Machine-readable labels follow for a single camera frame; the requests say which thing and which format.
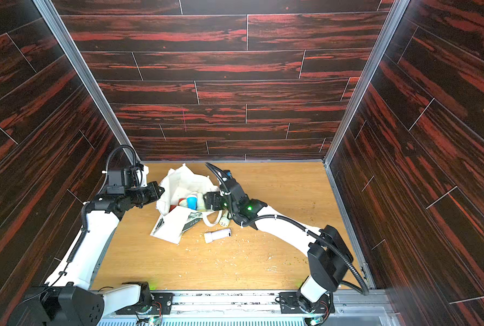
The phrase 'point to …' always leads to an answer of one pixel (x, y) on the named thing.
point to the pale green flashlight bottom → (200, 204)
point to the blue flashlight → (192, 201)
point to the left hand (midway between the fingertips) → (165, 188)
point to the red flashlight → (182, 202)
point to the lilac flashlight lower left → (210, 236)
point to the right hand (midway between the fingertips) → (216, 192)
